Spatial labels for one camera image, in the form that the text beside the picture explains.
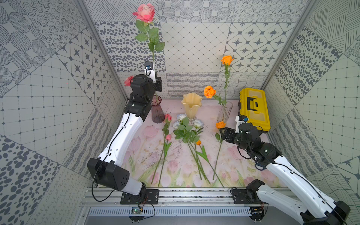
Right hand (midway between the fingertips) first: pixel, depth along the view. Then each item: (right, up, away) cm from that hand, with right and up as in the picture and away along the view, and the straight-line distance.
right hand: (225, 132), depth 76 cm
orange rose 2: (+3, +1, +25) cm, 25 cm away
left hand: (-39, +32, -7) cm, 51 cm away
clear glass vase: (+6, +11, +22) cm, 25 cm away
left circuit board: (-48, -40, -4) cm, 63 cm away
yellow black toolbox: (+25, +17, +20) cm, 36 cm away
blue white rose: (-23, -2, +20) cm, 30 cm away
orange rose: (-9, +22, +1) cm, 24 cm away
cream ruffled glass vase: (-17, +19, +23) cm, 34 cm away
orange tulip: (-10, -17, +13) cm, 23 cm away
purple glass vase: (-42, +10, +22) cm, 48 cm away
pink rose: (-36, +7, +28) cm, 46 cm away
